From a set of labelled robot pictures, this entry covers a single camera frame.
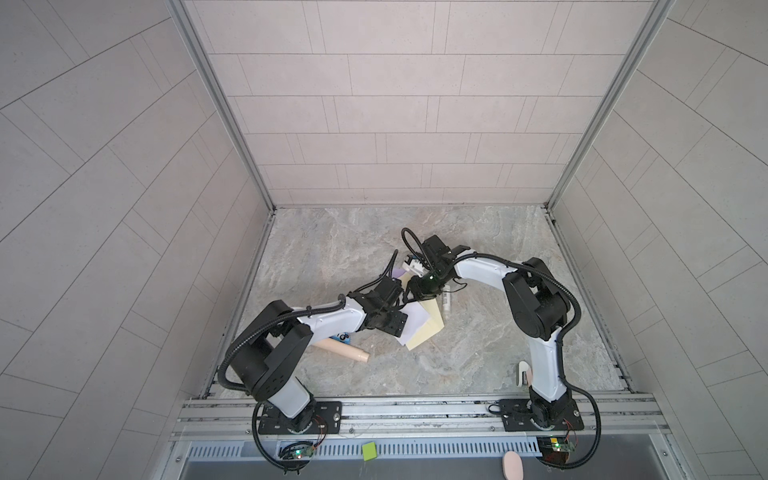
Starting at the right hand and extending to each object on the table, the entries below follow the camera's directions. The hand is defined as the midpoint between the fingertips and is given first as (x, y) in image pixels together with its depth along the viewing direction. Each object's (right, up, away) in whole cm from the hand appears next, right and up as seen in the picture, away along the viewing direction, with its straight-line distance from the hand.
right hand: (406, 299), depth 90 cm
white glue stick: (+12, -1, 0) cm, 12 cm away
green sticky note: (-9, -27, -25) cm, 38 cm away
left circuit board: (-25, -27, -25) cm, 44 cm away
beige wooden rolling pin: (-18, -11, -9) cm, 23 cm away
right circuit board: (+34, -29, -22) cm, 50 cm away
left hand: (-2, -5, -1) cm, 6 cm away
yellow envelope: (+7, -7, -5) cm, 11 cm away
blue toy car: (-18, -9, -7) cm, 21 cm away
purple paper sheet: (-3, +10, -11) cm, 15 cm away
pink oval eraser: (+22, -30, -26) cm, 45 cm away
